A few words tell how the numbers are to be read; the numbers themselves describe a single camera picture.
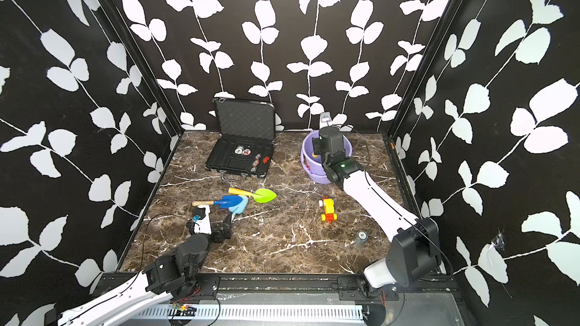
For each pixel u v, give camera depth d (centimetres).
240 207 93
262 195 97
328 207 87
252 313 70
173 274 58
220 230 71
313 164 88
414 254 42
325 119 65
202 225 66
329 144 58
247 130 111
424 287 76
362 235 80
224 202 93
